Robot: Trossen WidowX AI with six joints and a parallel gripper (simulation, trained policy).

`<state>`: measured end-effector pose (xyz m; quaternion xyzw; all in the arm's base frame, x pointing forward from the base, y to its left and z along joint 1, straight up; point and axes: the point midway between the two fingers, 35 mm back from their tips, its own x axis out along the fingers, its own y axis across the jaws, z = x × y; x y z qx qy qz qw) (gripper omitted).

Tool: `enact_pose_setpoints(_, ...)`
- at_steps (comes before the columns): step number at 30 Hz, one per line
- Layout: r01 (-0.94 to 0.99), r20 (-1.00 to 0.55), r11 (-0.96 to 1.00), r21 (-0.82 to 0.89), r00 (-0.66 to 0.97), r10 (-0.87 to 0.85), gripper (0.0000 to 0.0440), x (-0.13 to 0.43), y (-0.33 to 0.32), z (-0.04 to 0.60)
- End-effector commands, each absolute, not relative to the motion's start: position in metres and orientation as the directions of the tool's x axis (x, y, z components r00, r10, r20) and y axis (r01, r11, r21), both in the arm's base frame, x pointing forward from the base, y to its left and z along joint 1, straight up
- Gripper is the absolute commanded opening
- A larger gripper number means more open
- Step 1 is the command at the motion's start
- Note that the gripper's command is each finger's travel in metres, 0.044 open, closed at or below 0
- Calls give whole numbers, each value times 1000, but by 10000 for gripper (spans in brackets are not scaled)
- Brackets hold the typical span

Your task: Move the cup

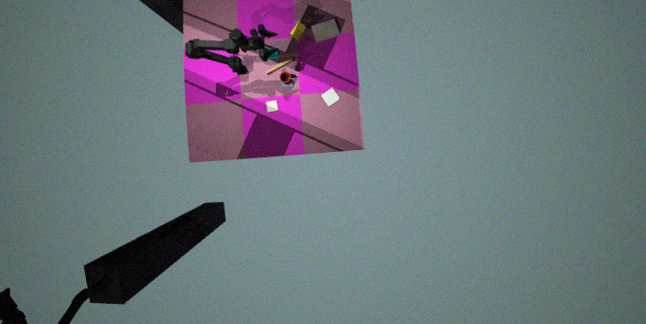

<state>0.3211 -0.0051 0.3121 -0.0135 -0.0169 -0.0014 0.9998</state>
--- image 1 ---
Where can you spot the yellow block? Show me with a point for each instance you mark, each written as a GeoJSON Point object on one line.
{"type": "Point", "coordinates": [298, 31]}

